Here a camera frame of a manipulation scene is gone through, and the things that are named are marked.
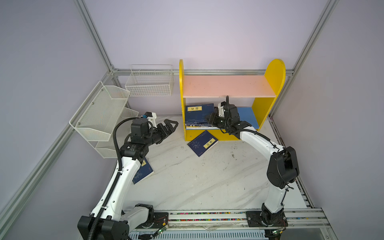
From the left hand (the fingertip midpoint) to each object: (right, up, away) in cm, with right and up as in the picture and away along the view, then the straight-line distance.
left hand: (173, 128), depth 71 cm
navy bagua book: (+16, -11, +30) cm, 36 cm away
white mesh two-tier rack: (-42, +5, +7) cm, 43 cm away
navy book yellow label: (+12, +9, +20) cm, 25 cm away
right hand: (+17, +6, +15) cm, 24 cm away
